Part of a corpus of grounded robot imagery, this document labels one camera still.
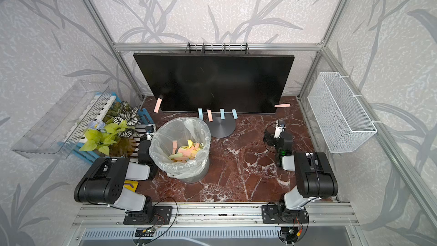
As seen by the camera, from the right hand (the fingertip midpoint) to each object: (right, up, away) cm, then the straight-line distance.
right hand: (274, 128), depth 95 cm
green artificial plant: (-74, +5, -20) cm, 77 cm away
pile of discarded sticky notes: (-47, -11, -10) cm, 50 cm away
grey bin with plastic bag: (-48, +1, -16) cm, 51 cm away
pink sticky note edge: (-61, +13, -13) cm, 63 cm away
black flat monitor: (-15, +32, +34) cm, 48 cm away
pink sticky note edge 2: (+1, +13, -11) cm, 17 cm away
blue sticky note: (-41, +9, -6) cm, 42 cm away
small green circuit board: (-62, -41, -24) cm, 78 cm away
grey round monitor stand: (-30, -1, +10) cm, 32 cm away
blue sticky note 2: (-29, +8, -6) cm, 31 cm away
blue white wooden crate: (-81, +10, -25) cm, 85 cm away
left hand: (-63, 0, -5) cm, 63 cm away
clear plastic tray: (-93, +1, -30) cm, 98 cm away
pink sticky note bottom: (-36, +8, -6) cm, 37 cm away
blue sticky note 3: (-23, +8, -6) cm, 25 cm away
